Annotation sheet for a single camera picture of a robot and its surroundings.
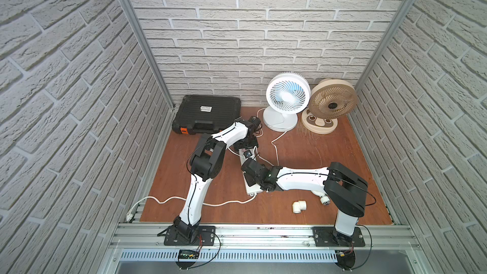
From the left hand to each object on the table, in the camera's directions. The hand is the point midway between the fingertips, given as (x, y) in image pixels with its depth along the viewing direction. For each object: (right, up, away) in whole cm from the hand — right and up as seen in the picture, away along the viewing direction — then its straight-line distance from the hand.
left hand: (243, 143), depth 102 cm
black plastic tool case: (-23, +16, +6) cm, 28 cm away
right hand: (+4, -12, -13) cm, 18 cm away
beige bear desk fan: (+43, +22, -12) cm, 50 cm away
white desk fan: (+22, +25, -14) cm, 36 cm away
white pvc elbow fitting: (+25, -24, -23) cm, 42 cm away
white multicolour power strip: (+2, -2, -24) cm, 24 cm away
